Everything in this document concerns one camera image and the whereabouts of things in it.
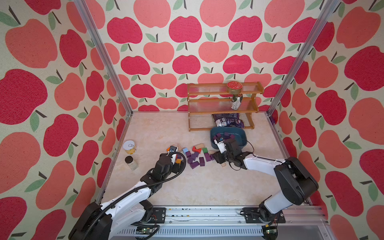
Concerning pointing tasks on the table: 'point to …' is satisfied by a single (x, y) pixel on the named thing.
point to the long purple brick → (194, 164)
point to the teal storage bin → (235, 134)
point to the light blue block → (184, 150)
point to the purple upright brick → (207, 157)
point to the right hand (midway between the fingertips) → (217, 155)
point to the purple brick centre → (202, 161)
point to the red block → (194, 149)
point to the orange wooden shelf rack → (210, 107)
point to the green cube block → (205, 150)
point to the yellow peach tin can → (129, 145)
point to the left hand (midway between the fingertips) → (178, 159)
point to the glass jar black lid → (131, 162)
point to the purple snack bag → (228, 120)
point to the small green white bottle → (236, 101)
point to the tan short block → (200, 146)
